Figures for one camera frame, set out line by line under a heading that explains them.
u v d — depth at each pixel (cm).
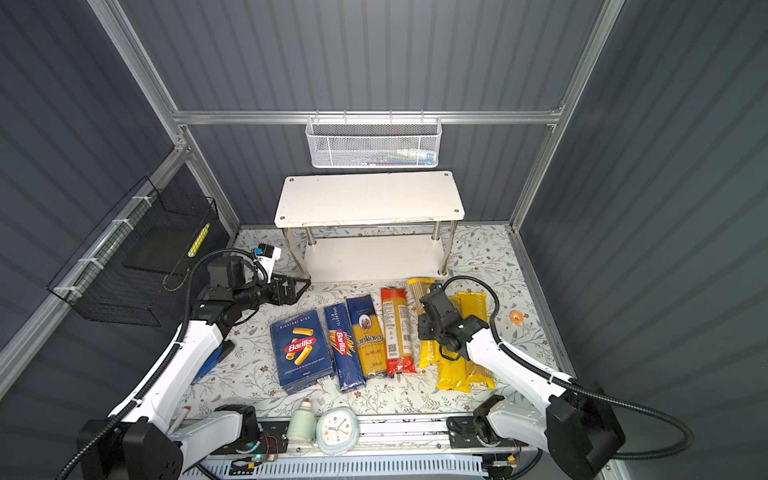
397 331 89
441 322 63
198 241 79
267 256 69
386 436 76
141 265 72
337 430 72
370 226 77
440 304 65
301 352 81
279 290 69
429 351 78
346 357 84
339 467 71
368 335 89
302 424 69
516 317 93
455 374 81
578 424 40
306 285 75
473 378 81
